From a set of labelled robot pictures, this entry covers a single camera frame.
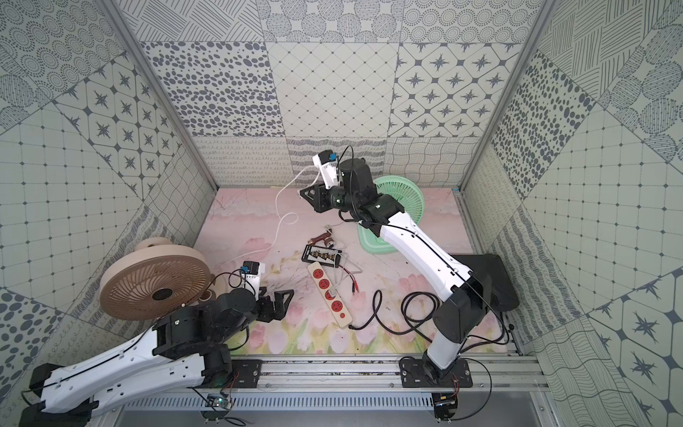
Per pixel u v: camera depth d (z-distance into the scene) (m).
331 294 0.86
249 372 0.73
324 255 0.98
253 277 0.62
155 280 0.64
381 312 0.80
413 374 0.73
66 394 0.43
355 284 0.93
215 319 0.50
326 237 1.01
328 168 0.63
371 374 0.76
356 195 0.55
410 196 0.80
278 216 0.84
